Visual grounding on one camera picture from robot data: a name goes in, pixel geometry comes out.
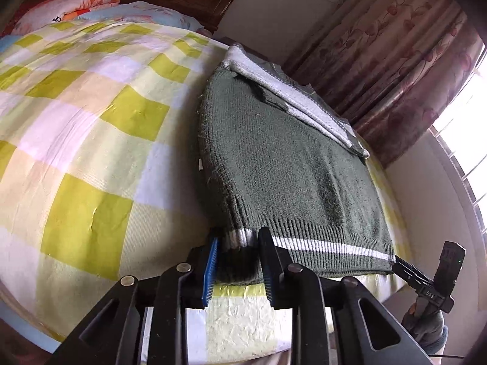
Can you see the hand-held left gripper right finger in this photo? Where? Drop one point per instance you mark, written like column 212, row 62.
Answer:
column 268, row 273

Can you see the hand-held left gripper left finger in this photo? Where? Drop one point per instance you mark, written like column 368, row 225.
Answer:
column 210, row 273

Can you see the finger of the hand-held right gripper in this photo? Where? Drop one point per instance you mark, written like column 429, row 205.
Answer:
column 411, row 272

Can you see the green knit sweater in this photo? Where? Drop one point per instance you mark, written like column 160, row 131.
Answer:
column 289, row 167

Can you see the person's right hand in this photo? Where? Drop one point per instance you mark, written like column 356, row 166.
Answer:
column 428, row 327

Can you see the window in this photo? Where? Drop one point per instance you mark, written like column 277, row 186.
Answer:
column 468, row 129

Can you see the yellow checked bed sheet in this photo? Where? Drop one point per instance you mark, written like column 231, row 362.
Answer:
column 95, row 152

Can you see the pink floral curtain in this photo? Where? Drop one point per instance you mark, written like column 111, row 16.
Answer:
column 384, row 68

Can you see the blue floral pillow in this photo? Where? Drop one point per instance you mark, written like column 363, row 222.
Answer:
column 152, row 13

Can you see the pink floral pillow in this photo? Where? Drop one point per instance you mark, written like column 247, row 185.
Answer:
column 64, row 7

